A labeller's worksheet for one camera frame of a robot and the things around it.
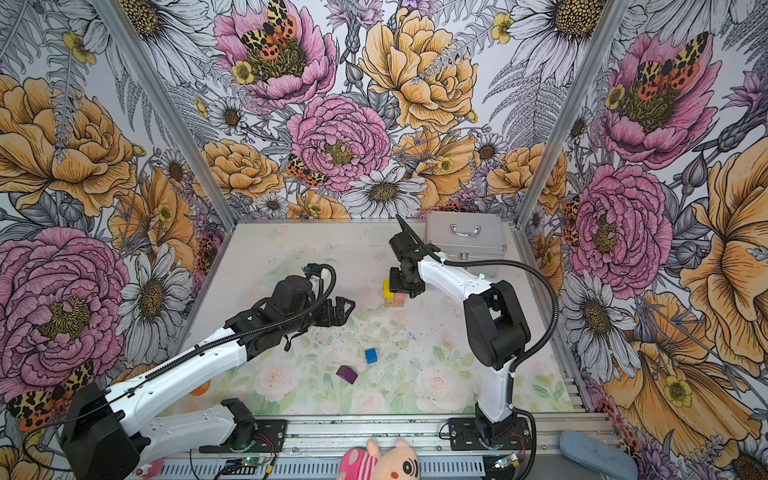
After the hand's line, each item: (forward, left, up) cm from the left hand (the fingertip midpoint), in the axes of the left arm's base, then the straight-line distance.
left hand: (338, 312), depth 79 cm
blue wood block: (-6, -8, -13) cm, 17 cm away
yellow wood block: (+12, -12, -9) cm, 20 cm away
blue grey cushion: (-31, -61, -12) cm, 69 cm away
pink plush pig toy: (-32, -15, -7) cm, 36 cm away
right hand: (+10, -17, -8) cm, 21 cm away
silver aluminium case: (+29, -39, -2) cm, 49 cm away
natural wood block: (+10, -15, -13) cm, 22 cm away
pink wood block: (+11, -17, -10) cm, 22 cm away
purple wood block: (-10, -1, -16) cm, 19 cm away
